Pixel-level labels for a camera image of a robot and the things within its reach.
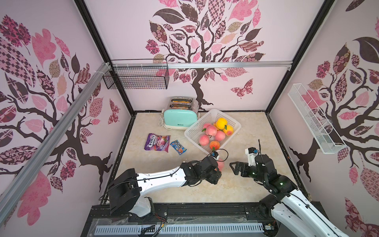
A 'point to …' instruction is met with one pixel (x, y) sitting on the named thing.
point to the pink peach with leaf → (206, 125)
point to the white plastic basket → (194, 132)
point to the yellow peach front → (220, 123)
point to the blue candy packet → (178, 147)
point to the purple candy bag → (157, 142)
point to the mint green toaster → (181, 112)
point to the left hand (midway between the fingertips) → (213, 175)
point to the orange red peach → (214, 143)
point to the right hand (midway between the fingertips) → (236, 167)
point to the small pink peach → (220, 136)
